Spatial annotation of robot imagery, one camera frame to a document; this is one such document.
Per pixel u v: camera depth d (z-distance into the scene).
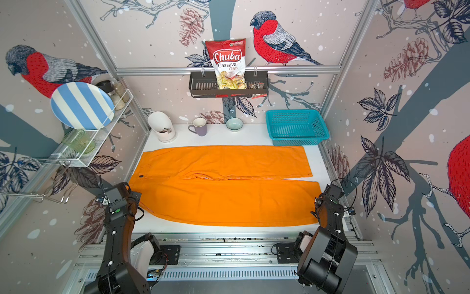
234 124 1.19
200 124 1.13
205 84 0.95
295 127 1.22
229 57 0.80
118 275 0.40
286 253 0.73
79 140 0.69
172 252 0.74
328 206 0.59
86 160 0.67
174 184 0.95
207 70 0.91
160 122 1.09
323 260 0.42
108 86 0.79
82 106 0.73
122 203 0.62
